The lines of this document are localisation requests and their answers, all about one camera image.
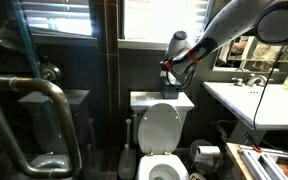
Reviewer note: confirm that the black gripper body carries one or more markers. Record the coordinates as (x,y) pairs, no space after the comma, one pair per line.
(164,68)

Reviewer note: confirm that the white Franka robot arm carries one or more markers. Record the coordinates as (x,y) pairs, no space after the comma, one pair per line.
(230,20)

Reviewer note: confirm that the white tissue sheet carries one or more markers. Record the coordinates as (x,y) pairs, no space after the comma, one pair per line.
(172,78)

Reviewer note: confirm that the dark teal tissue box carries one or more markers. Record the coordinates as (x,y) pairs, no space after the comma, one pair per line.
(170,91)

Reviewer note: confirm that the white window sill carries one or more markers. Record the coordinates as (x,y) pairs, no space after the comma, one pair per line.
(140,44)

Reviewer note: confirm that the white toilet tank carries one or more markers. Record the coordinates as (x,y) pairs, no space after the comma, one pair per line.
(140,98)

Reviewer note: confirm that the large window blind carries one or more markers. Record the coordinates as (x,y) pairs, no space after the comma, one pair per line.
(160,20)

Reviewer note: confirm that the white toilet lid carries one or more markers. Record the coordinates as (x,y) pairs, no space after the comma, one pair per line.
(160,128)

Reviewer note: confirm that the dark sink drain pipe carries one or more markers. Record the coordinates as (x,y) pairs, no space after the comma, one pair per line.
(222,128)

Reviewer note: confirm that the chrome sink faucet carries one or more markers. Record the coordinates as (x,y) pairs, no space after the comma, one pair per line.
(255,80)

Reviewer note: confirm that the white toilet paper roll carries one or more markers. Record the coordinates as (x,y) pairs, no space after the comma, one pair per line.
(209,150)

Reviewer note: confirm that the white toilet seat and bowl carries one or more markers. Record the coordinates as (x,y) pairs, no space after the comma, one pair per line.
(160,168)

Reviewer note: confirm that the white toilet brush with holder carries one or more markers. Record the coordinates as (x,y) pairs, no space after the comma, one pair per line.
(127,163)

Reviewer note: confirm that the curved metal grab bar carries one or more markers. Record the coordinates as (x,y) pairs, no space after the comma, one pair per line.
(59,100)

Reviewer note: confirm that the white bathroom sink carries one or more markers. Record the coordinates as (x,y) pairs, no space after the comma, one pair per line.
(270,103)

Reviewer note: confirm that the round metal shower knob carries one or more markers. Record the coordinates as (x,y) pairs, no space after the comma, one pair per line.
(50,72)

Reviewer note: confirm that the wooden table top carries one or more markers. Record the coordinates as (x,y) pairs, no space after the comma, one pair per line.
(235,160)

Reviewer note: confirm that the small window blind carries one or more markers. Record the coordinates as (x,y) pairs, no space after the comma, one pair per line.
(57,16)

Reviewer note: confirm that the wall mirror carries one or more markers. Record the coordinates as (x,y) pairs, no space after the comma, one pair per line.
(250,53)

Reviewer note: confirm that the aluminium frame profile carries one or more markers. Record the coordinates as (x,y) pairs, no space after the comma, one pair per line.
(254,163)

